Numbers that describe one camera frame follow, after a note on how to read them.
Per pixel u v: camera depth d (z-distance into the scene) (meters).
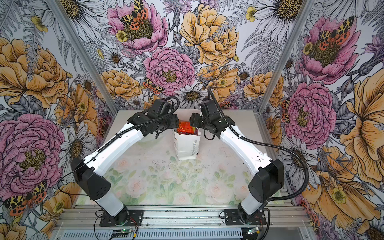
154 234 0.78
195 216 0.76
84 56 0.89
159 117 0.58
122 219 0.68
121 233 0.72
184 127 0.87
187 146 0.86
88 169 0.43
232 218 0.73
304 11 0.73
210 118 0.59
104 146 0.46
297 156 0.62
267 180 0.42
